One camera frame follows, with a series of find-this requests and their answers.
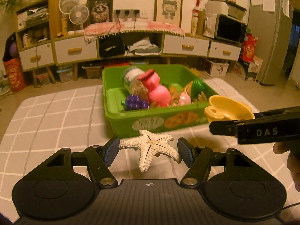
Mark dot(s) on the purple toy grapes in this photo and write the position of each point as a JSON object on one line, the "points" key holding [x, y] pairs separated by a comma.
{"points": [[136, 103]]}

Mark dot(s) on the grey refrigerator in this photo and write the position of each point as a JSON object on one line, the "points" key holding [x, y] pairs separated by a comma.
{"points": [[269, 39]]}

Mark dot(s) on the white red bottle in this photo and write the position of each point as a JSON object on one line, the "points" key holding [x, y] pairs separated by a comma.
{"points": [[195, 20]]}

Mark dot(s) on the pink capsule egg toy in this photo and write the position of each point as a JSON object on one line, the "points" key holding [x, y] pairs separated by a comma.
{"points": [[185, 99]]}

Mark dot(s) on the clear cotton swab jar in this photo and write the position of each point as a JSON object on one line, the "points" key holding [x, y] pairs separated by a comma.
{"points": [[131, 77]]}

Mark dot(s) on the pink cloth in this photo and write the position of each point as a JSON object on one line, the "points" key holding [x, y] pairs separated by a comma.
{"points": [[150, 27]]}

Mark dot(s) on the white wall socket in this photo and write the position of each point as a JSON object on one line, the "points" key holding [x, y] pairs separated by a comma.
{"points": [[135, 14], [117, 14], [126, 14]]}

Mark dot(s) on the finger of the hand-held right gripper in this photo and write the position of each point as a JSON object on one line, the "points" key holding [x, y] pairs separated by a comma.
{"points": [[222, 127], [276, 113]]}

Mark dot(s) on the small white fan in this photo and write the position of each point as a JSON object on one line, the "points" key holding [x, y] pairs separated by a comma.
{"points": [[78, 14]]}

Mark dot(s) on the folded clothes pile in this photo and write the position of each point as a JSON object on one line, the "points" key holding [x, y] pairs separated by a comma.
{"points": [[144, 46]]}

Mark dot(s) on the red gift box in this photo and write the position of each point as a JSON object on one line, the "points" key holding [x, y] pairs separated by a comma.
{"points": [[249, 48]]}

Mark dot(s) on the clear storage box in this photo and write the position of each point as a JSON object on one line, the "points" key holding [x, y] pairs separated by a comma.
{"points": [[65, 75], [140, 62]]}

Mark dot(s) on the green plastic bin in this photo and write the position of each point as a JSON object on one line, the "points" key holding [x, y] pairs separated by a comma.
{"points": [[121, 121]]}

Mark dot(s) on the framed cat picture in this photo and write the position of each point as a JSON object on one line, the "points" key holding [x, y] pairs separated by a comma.
{"points": [[99, 9]]}

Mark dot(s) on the stack of papers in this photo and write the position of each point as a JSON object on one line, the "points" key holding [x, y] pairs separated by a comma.
{"points": [[37, 16]]}

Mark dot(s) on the large white fan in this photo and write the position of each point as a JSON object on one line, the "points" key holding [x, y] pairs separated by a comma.
{"points": [[68, 1]]}

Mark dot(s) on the white crate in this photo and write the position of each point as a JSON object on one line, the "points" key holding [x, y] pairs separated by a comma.
{"points": [[218, 68]]}

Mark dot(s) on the black microwave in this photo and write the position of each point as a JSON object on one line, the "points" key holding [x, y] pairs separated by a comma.
{"points": [[230, 29]]}

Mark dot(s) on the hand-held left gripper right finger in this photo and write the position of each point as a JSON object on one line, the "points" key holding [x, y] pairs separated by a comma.
{"points": [[185, 151]]}

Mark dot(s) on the cardboard box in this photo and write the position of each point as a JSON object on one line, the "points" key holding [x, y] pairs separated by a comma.
{"points": [[254, 69]]}

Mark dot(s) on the pink toy gourd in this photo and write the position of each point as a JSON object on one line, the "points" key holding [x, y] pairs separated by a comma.
{"points": [[157, 93]]}

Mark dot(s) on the person's right hand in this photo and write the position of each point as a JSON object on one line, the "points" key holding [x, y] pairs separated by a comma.
{"points": [[294, 168]]}

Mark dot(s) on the red patterned bag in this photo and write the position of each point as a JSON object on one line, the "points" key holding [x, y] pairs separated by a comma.
{"points": [[14, 76]]}

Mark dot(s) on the grey checked mat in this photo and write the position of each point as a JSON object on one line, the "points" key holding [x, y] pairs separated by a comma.
{"points": [[58, 121]]}

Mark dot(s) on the yellow green toy corn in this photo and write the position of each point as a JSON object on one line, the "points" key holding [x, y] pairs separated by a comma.
{"points": [[196, 86]]}

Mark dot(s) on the black bag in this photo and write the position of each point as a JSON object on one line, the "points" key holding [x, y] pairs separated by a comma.
{"points": [[111, 46]]}

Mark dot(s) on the wooden TV cabinet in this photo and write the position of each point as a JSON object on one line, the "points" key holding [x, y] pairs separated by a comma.
{"points": [[54, 16]]}

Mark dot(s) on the translucent toy fork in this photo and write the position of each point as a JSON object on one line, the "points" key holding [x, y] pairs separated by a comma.
{"points": [[202, 97]]}

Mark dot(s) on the white starfish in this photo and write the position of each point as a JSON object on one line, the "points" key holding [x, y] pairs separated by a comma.
{"points": [[150, 145]]}

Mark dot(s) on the yellow toy pot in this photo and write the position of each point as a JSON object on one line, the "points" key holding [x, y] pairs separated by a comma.
{"points": [[225, 107]]}

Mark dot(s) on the white box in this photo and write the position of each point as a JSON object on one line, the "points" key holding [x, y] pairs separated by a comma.
{"points": [[209, 25]]}

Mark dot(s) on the framed cartoon drawing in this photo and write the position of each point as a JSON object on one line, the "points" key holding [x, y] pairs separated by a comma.
{"points": [[168, 8]]}

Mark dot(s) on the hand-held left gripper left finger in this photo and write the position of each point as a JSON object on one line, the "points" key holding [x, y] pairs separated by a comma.
{"points": [[111, 152]]}

